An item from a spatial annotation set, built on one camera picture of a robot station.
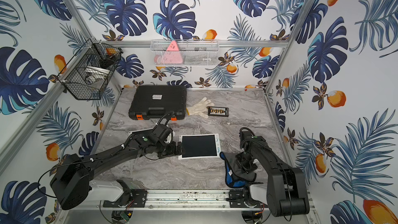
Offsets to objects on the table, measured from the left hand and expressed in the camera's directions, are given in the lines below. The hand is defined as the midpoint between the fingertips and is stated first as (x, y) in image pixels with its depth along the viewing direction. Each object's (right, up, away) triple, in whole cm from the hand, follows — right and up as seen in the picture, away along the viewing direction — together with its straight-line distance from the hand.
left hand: (180, 151), depth 80 cm
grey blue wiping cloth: (+29, -13, 0) cm, 31 cm away
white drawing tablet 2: (-33, +7, +17) cm, 38 cm away
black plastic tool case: (-21, +26, +26) cm, 43 cm away
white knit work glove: (+10, +22, +29) cm, 38 cm away
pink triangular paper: (-6, +53, +10) cm, 55 cm away
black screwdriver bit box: (+22, +20, +26) cm, 40 cm away
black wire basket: (-53, +56, +17) cm, 79 cm away
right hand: (+32, -9, +3) cm, 33 cm away
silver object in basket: (-45, +40, 0) cm, 60 cm away
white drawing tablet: (+7, -1, +13) cm, 14 cm away
